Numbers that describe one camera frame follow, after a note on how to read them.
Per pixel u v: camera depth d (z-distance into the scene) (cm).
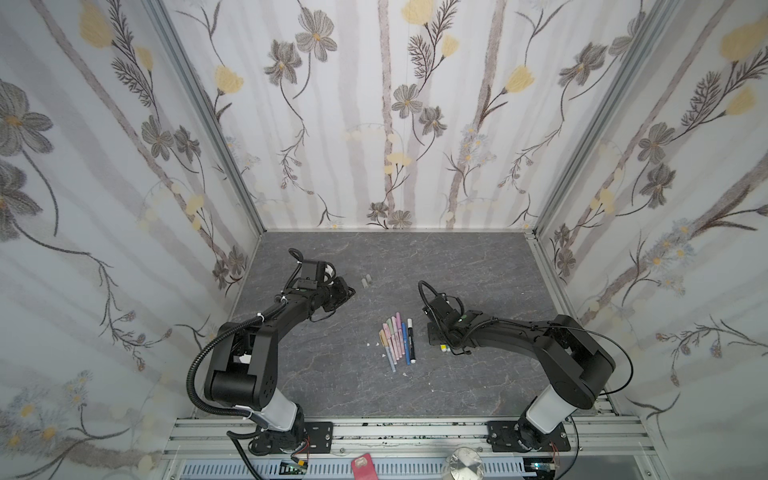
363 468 70
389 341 90
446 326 71
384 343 90
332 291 81
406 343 90
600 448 73
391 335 91
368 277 106
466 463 58
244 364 45
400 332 93
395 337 91
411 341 90
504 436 74
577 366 46
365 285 104
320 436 73
